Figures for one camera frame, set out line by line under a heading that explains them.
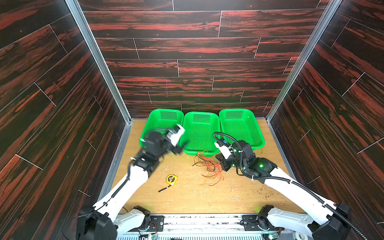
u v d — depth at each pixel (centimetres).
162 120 119
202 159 83
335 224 37
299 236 67
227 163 65
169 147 59
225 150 64
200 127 119
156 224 73
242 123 119
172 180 86
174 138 63
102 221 38
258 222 66
